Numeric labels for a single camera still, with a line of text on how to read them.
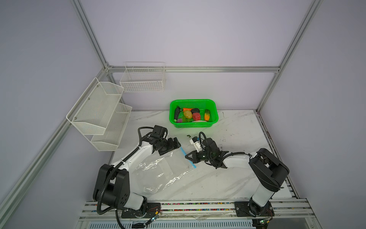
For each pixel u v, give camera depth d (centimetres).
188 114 111
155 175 87
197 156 77
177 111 117
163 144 73
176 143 78
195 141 80
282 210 75
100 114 85
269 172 47
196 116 108
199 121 108
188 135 104
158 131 69
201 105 117
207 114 114
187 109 118
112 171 42
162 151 78
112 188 42
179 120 106
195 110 114
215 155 72
